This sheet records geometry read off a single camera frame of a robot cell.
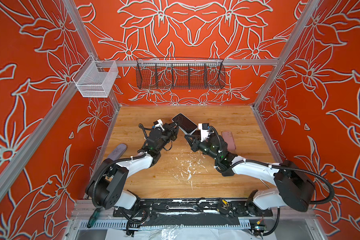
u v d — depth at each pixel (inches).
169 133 28.6
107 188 17.0
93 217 27.5
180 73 38.4
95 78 36.9
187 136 29.3
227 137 39.9
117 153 35.5
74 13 28.5
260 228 26.8
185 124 30.9
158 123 30.6
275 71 37.7
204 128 27.3
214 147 23.9
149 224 27.3
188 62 36.5
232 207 28.7
